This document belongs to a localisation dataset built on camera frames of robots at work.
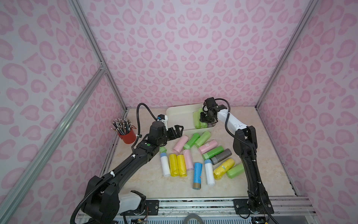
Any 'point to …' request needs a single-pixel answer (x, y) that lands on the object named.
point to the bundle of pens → (122, 126)
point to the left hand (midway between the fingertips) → (182, 130)
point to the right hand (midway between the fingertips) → (199, 118)
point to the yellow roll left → (174, 165)
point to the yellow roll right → (182, 166)
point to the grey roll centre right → (221, 156)
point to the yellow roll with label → (223, 168)
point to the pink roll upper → (180, 143)
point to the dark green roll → (162, 150)
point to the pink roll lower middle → (189, 159)
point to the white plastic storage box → (187, 116)
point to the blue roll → (197, 168)
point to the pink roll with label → (207, 146)
